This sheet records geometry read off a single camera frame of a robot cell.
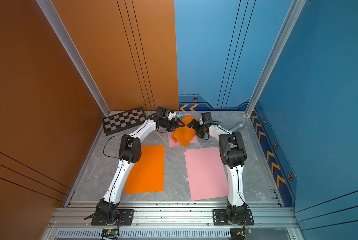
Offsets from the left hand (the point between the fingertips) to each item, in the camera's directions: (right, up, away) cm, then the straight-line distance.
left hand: (182, 124), depth 106 cm
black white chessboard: (-48, +1, +3) cm, 49 cm away
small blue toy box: (-2, +8, +10) cm, 13 cm away
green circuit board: (-34, -53, -35) cm, 72 cm away
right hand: (+6, -3, -1) cm, 7 cm away
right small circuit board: (+27, -51, -37) cm, 69 cm away
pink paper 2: (+15, -31, -17) cm, 39 cm away
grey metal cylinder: (+43, 0, +2) cm, 43 cm away
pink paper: (-7, -12, -4) cm, 15 cm away
